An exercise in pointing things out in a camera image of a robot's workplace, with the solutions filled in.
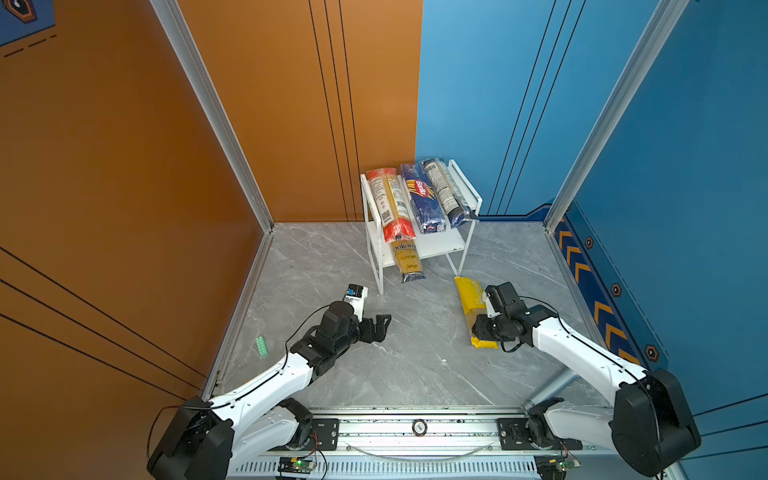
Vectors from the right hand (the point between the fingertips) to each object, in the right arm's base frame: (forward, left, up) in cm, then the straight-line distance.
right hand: (476, 329), depth 86 cm
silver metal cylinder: (-16, -18, -4) cm, 24 cm away
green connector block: (-3, +63, -3) cm, 63 cm away
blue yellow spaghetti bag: (+15, +19, +14) cm, 28 cm away
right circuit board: (-32, -14, -7) cm, 36 cm away
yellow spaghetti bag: (+12, 0, 0) cm, 12 cm away
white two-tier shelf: (+25, +4, +10) cm, 27 cm away
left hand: (+2, +28, +7) cm, 29 cm away
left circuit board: (-32, +48, -6) cm, 58 cm away
